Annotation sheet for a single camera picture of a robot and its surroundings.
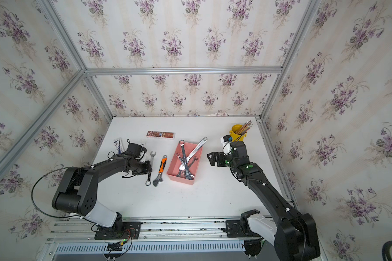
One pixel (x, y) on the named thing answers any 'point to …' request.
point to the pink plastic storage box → (173, 163)
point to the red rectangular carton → (159, 134)
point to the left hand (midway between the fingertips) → (152, 170)
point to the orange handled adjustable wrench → (159, 178)
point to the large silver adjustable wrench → (182, 166)
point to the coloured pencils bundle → (243, 130)
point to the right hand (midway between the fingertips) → (217, 154)
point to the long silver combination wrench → (188, 175)
